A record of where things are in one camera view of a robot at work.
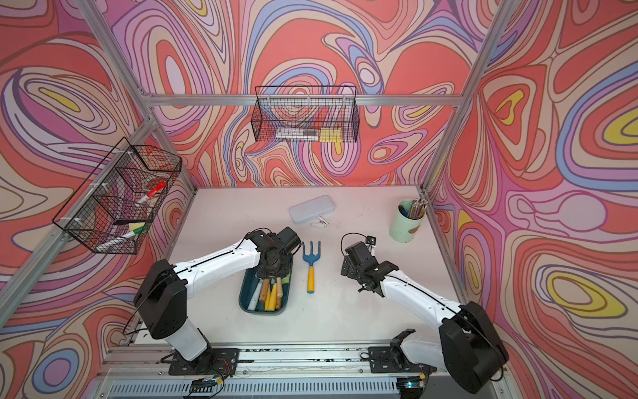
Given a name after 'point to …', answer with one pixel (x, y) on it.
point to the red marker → (160, 186)
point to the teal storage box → (249, 282)
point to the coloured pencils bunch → (416, 209)
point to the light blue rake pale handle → (255, 298)
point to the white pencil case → (311, 208)
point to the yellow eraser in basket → (331, 135)
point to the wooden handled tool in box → (264, 290)
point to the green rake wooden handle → (279, 293)
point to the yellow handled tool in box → (271, 298)
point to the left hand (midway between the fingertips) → (284, 274)
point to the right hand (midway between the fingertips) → (360, 273)
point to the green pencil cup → (406, 221)
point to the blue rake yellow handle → (311, 259)
